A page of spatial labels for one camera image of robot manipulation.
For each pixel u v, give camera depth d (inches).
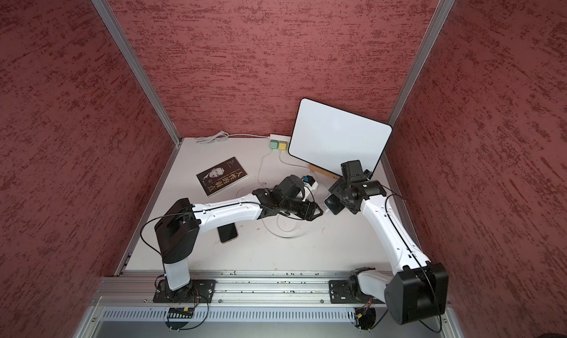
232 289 30.0
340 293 28.7
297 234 34.4
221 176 40.7
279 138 46.3
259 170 42.9
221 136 46.7
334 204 31.3
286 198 25.3
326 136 33.8
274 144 46.2
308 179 29.7
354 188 22.0
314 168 41.4
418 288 15.1
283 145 45.3
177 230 18.9
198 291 28.6
